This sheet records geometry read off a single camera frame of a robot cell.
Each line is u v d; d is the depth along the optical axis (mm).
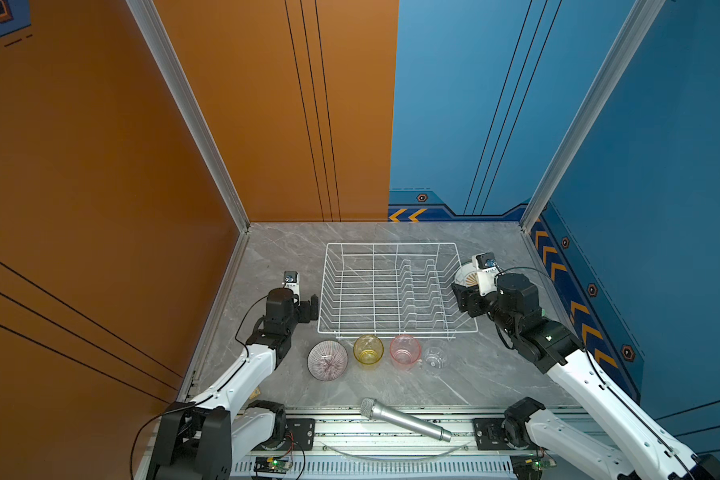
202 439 408
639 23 709
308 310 776
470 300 647
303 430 740
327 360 847
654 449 394
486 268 620
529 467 709
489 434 726
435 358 849
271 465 708
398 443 726
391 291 994
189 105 849
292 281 755
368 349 868
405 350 866
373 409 740
